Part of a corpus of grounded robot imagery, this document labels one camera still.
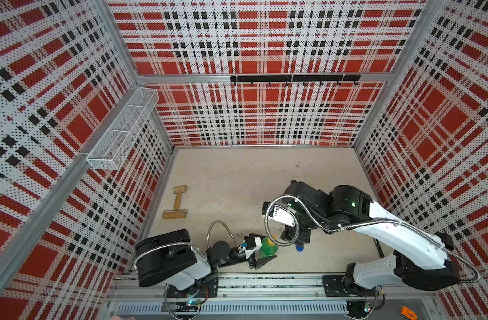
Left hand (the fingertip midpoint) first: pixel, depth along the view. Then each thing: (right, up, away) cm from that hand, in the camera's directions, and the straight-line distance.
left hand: (274, 244), depth 73 cm
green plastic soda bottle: (-2, -3, +3) cm, 4 cm away
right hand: (+4, +11, -12) cm, 17 cm away
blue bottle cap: (+12, -6, +10) cm, 16 cm away
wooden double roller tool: (-45, +7, +21) cm, 50 cm away
